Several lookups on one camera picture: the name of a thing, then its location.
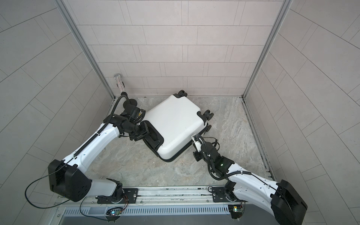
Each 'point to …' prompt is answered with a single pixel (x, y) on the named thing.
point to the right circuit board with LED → (236, 211)
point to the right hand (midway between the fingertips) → (194, 144)
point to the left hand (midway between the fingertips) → (152, 132)
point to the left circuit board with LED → (114, 213)
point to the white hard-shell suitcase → (172, 123)
